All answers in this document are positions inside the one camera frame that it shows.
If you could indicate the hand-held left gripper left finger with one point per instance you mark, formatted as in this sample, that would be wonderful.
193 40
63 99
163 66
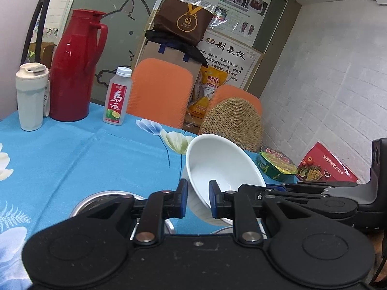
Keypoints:
183 199

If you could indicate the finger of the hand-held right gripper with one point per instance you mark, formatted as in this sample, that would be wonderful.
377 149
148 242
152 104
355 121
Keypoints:
332 188
332 208

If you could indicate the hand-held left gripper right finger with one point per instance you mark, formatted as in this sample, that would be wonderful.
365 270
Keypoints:
213 199

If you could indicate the white bowl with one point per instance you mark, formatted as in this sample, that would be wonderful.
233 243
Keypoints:
223 163

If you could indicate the stainless steel bowl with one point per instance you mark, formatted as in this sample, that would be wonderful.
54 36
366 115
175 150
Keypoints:
99 196

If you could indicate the red cracker box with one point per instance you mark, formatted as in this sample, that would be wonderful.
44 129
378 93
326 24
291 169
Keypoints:
326 163

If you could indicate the green instant noodle bowl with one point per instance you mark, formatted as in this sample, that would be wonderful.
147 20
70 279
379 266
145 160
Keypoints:
275 163

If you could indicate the woven straw seat cushion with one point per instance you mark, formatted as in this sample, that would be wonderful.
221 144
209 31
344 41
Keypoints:
232 123

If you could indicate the orange chair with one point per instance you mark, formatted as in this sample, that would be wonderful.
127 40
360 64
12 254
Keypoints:
160 93
229 92

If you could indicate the blue floral tablecloth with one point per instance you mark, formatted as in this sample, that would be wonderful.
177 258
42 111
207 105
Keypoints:
75 157

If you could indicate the red label juice bottle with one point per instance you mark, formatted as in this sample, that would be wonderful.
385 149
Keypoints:
116 102

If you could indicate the yellow snack packet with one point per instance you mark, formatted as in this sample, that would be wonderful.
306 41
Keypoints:
211 81

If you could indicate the white calligraphy poster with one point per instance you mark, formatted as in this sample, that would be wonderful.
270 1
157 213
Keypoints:
235 63

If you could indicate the black cloth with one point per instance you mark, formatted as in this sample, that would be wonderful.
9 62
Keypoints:
187 46

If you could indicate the red thermos jug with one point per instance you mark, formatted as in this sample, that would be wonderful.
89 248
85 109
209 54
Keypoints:
72 75

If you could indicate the brown fabric bag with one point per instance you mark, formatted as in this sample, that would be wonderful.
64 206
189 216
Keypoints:
181 21

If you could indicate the white tumbler cup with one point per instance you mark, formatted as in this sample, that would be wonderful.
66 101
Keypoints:
30 102

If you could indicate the open cardboard box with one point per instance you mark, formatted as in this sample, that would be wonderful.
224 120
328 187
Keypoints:
45 54

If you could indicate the black metal stand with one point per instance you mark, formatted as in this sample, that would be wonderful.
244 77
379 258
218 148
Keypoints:
39 12

